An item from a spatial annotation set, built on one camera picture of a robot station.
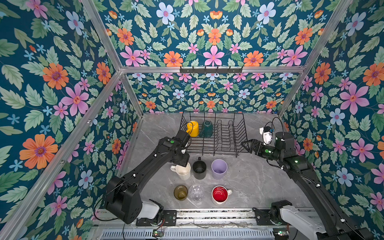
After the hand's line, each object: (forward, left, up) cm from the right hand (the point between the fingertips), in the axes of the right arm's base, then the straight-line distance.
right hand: (246, 144), depth 73 cm
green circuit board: (-34, -15, -25) cm, 45 cm away
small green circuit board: (-34, +45, -25) cm, 62 cm away
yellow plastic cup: (+22, +29, -14) cm, 39 cm away
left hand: (-2, +32, -10) cm, 34 cm away
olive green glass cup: (-16, +35, -24) cm, 45 cm away
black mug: (-4, +24, -21) cm, 32 cm away
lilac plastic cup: (-4, +13, -19) cm, 23 cm away
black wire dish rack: (+23, +4, -19) cm, 30 cm away
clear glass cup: (-16, +26, -24) cm, 39 cm away
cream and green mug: (+22, +19, -14) cm, 32 cm away
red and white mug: (-17, +13, -23) cm, 32 cm away
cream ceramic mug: (-5, +34, -23) cm, 41 cm away
